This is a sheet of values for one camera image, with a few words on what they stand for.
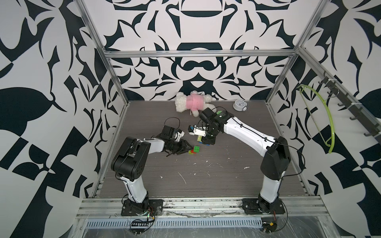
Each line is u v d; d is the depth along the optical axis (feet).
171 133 2.62
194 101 3.55
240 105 3.75
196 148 2.93
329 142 2.25
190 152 2.99
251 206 2.43
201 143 2.54
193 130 2.44
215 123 1.97
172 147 2.67
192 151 2.93
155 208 2.44
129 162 1.61
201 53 2.89
